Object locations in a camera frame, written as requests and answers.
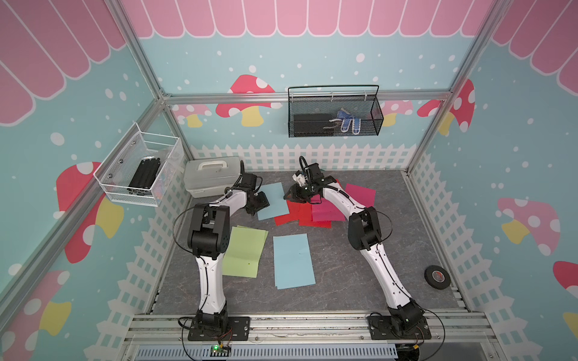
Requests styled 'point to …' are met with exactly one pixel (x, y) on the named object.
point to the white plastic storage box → (208, 177)
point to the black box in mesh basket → (312, 125)
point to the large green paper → (244, 247)
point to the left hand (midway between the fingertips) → (265, 207)
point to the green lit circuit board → (216, 350)
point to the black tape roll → (437, 277)
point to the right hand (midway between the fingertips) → (286, 197)
